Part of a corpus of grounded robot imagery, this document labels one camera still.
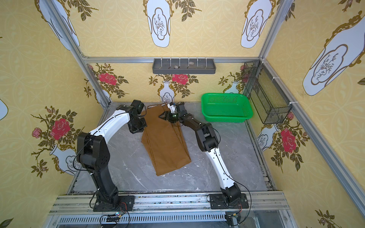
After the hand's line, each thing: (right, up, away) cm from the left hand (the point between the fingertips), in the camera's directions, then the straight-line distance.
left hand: (146, 129), depth 92 cm
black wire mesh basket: (+71, +14, -18) cm, 74 cm away
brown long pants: (+12, -7, +3) cm, 14 cm away
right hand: (+7, +6, +13) cm, 16 cm away
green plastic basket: (+59, +16, +28) cm, 67 cm away
